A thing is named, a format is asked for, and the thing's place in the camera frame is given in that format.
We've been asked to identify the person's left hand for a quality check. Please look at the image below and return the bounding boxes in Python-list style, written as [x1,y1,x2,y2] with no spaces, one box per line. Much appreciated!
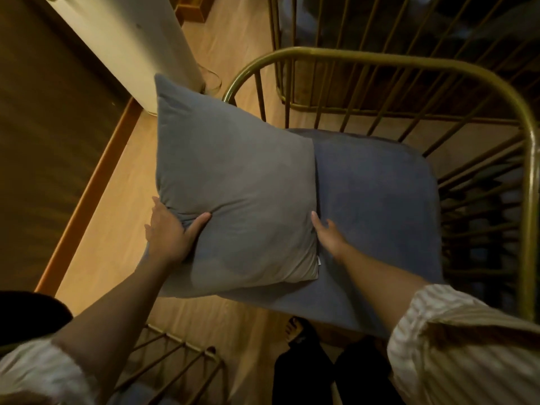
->
[144,196,213,268]

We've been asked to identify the gold frame grey bench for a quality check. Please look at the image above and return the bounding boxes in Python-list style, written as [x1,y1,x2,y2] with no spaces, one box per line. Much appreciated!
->
[268,0,540,123]

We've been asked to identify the gold frame blue seat chair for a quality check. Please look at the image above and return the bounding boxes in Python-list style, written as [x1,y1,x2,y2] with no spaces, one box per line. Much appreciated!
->
[221,46,540,338]

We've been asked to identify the metal bar frame chair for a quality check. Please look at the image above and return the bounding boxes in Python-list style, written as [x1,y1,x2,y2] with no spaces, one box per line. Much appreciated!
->
[111,323,227,405]

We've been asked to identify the grey square cushion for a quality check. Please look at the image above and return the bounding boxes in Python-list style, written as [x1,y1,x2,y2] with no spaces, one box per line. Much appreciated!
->
[139,73,321,298]

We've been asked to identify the person's left forearm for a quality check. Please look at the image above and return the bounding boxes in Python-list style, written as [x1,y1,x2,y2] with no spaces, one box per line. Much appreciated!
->
[52,256,178,405]

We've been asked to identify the person's black trousers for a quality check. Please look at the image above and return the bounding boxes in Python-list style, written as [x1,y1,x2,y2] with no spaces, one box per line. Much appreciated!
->
[272,316,406,405]

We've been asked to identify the white tower air purifier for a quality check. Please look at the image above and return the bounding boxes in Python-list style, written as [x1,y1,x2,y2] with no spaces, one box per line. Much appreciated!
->
[42,0,222,116]

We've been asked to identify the person's right hand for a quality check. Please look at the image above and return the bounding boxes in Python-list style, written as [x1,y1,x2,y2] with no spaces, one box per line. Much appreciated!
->
[310,210,351,262]

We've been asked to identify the person's striped beige shirt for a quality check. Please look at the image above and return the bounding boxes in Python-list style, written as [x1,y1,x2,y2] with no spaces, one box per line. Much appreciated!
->
[0,284,540,405]

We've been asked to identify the person's right forearm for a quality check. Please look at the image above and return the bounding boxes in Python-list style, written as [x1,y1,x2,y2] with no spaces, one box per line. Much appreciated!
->
[337,244,429,334]

